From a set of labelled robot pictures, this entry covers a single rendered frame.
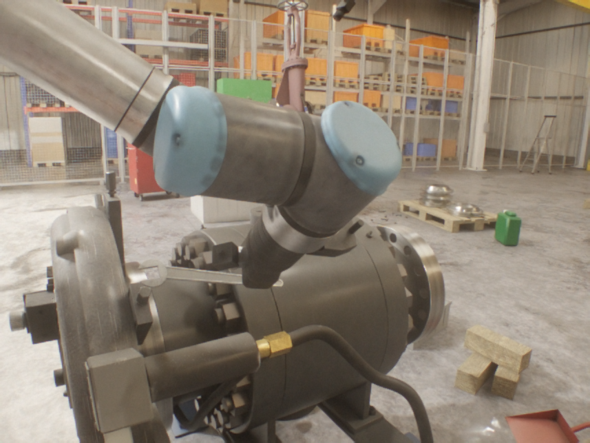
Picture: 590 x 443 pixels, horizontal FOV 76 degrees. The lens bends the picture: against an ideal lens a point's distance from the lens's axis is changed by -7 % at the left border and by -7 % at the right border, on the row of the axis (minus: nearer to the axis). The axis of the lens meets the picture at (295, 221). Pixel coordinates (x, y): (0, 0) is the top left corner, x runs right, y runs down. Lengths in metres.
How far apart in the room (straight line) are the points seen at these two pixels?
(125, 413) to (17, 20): 0.53
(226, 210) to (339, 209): 4.54
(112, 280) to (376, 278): 0.68
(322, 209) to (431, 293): 1.03
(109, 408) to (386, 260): 0.82
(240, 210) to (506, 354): 3.60
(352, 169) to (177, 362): 0.48
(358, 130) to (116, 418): 0.54
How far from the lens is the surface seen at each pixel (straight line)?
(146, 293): 0.71
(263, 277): 0.56
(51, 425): 1.98
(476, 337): 2.21
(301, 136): 0.35
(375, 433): 1.40
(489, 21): 13.08
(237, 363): 0.74
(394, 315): 1.19
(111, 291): 0.81
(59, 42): 0.46
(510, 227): 4.63
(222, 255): 0.56
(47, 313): 1.02
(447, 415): 1.96
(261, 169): 0.33
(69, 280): 0.84
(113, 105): 0.45
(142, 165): 6.29
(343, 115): 0.37
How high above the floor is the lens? 1.18
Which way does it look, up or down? 14 degrees down
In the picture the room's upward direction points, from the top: 1 degrees clockwise
